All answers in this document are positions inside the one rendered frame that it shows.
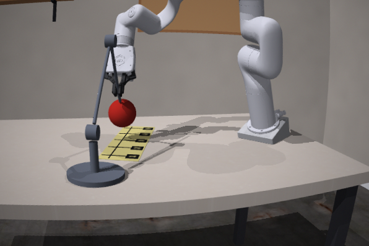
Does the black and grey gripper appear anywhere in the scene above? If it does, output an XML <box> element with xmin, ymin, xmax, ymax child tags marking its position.
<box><xmin>105</xmin><ymin>43</ymin><xmax>136</xmax><ymax>97</ymax></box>

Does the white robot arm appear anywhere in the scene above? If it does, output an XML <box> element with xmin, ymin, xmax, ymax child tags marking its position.
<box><xmin>114</xmin><ymin>0</ymin><xmax>286</xmax><ymax>134</ymax></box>

